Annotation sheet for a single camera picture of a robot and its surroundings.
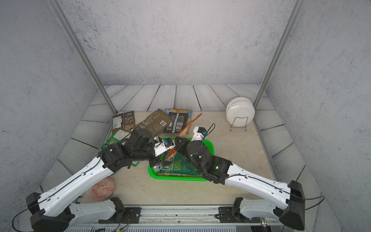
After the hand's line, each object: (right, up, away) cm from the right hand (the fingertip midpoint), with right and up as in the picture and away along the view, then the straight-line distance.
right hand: (173, 138), depth 65 cm
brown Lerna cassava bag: (-18, +7, +45) cm, 49 cm away
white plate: (+42, +15, +38) cm, 59 cm away
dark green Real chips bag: (+1, -18, +20) cm, 27 cm away
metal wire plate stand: (+39, +5, +46) cm, 60 cm away
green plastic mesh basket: (-13, -23, +20) cm, 33 cm away
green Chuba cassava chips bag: (-41, -3, +37) cm, 56 cm away
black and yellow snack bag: (0, +10, +46) cm, 48 cm away
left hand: (-2, -7, +3) cm, 8 cm away
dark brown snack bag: (-44, +8, +49) cm, 67 cm away
